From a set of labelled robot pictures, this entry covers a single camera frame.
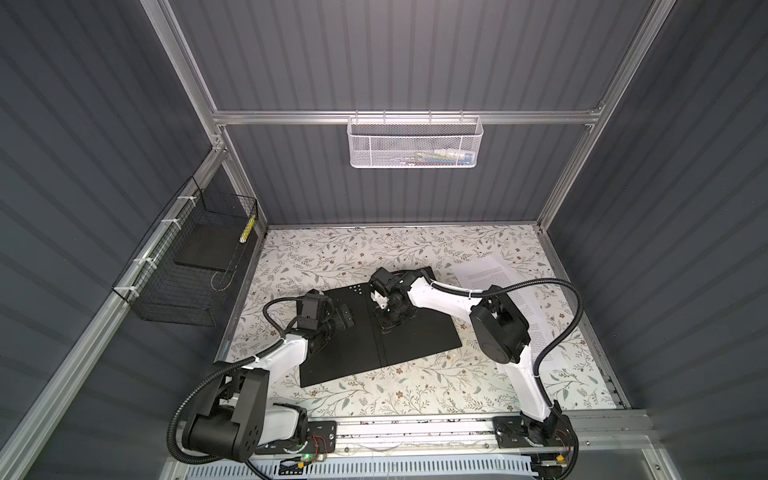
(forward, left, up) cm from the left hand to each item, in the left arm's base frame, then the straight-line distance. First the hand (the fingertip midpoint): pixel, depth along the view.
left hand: (342, 319), depth 92 cm
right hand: (-3, -13, -3) cm, 14 cm away
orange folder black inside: (-6, -7, -5) cm, 11 cm away
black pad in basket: (+9, +31, +26) cm, 42 cm away
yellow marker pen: (+16, +24, +25) cm, 38 cm away
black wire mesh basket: (+2, +36, +25) cm, 43 cm away
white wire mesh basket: (+70, -29, +19) cm, 79 cm away
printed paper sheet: (+16, -48, -1) cm, 51 cm away
